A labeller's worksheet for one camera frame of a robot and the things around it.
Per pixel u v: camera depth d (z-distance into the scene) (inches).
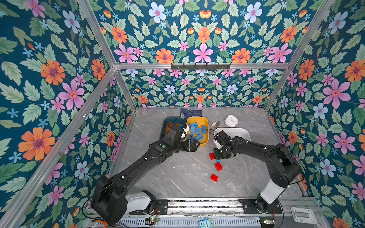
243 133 39.0
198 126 42.2
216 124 42.3
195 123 42.2
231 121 42.4
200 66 36.3
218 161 35.3
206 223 26.7
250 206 29.1
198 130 41.1
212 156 35.3
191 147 27.7
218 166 33.8
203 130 41.2
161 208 28.9
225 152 30.4
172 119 42.4
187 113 45.2
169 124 42.2
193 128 40.9
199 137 38.8
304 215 27.3
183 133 25.2
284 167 18.4
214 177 33.0
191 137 38.8
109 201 15.5
